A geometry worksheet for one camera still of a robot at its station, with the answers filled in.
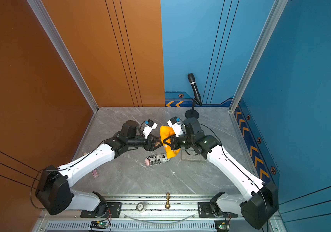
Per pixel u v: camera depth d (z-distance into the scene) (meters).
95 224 0.72
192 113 1.13
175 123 0.64
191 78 0.97
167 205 0.74
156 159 0.87
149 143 0.67
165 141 0.70
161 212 0.73
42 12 0.71
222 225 0.71
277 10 0.71
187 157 0.89
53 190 0.41
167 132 0.70
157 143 0.72
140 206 0.70
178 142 0.63
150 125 0.69
